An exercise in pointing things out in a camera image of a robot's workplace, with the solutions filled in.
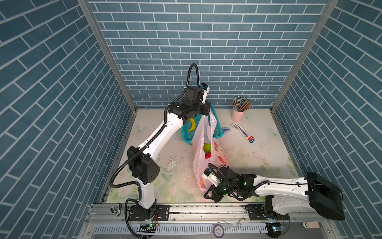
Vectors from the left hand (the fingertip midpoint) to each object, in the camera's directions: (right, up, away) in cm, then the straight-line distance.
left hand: (210, 104), depth 79 cm
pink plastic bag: (-4, -16, -2) cm, 16 cm away
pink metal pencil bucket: (+23, -6, +30) cm, 38 cm away
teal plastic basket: (+7, -17, +18) cm, 25 cm away
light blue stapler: (+14, -15, +29) cm, 35 cm away
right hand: (-4, -46, -7) cm, 47 cm away
